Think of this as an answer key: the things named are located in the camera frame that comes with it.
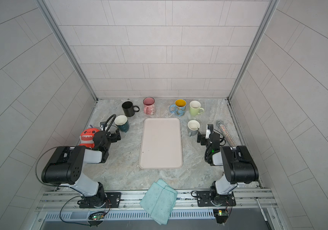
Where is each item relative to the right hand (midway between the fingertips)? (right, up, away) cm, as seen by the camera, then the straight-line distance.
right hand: (206, 130), depth 95 cm
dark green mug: (-54, +5, -6) cm, 55 cm away
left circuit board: (-58, -35, -31) cm, 74 cm away
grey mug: (-9, +3, -1) cm, 9 cm away
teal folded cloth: (-30, -32, -25) cm, 50 cm away
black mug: (-54, +14, +7) cm, 56 cm away
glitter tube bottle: (+12, -2, -3) cm, 13 cm away
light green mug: (-7, +14, +5) cm, 17 cm away
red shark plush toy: (-74, -3, -10) cm, 75 cm away
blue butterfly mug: (-18, +15, +4) cm, 24 cm away
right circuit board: (0, -37, -27) cm, 46 cm away
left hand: (-62, +2, 0) cm, 62 cm away
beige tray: (-30, -9, -4) cm, 32 cm away
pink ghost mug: (-39, +16, +4) cm, 43 cm away
